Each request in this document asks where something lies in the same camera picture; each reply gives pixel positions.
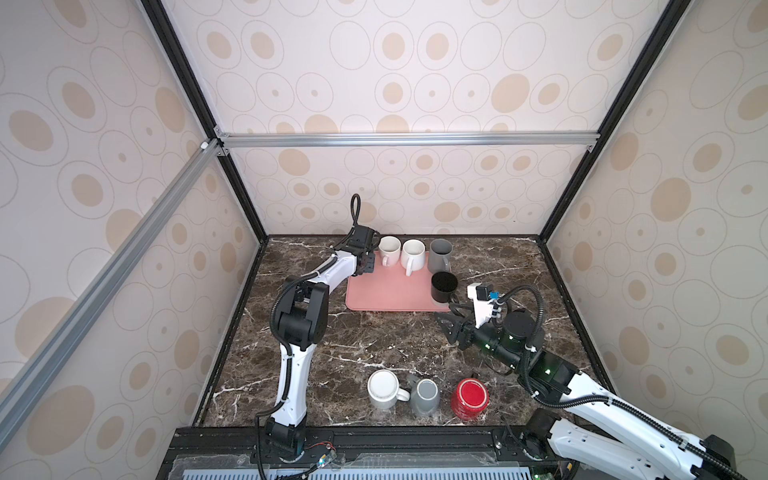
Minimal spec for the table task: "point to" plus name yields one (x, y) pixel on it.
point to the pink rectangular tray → (390, 289)
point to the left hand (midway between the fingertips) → (369, 253)
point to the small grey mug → (424, 395)
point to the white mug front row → (384, 391)
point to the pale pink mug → (390, 247)
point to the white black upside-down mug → (443, 288)
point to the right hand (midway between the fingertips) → (444, 311)
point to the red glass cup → (470, 397)
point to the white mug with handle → (413, 255)
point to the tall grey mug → (439, 255)
